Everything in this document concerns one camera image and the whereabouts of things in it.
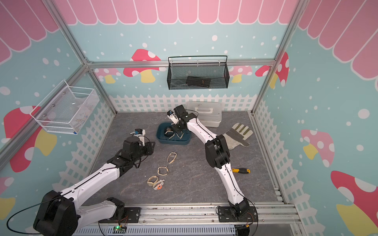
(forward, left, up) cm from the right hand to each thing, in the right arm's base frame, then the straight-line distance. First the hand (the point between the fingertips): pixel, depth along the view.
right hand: (177, 126), depth 100 cm
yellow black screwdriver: (-29, -40, -8) cm, 50 cm away
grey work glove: (-2, -42, -9) cm, 43 cm away
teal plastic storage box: (-4, +11, -9) cm, 15 cm away
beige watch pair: (-2, +3, -8) cm, 9 cm away
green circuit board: (-57, +26, -11) cm, 64 cm away
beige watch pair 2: (-2, -3, -8) cm, 9 cm away
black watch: (0, +6, -6) cm, 9 cm away
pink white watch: (-1, +4, -7) cm, 8 cm away
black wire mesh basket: (+28, -3, +21) cm, 35 cm away
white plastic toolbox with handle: (+9, -23, +3) cm, 25 cm away
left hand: (-18, +13, +5) cm, 22 cm away
